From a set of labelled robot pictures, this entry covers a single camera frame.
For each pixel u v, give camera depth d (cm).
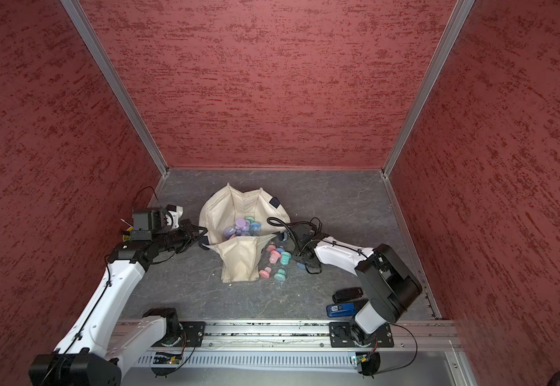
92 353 39
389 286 44
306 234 72
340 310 76
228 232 92
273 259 89
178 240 67
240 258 82
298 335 76
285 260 88
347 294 81
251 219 99
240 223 91
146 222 59
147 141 107
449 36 76
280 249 90
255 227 96
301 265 82
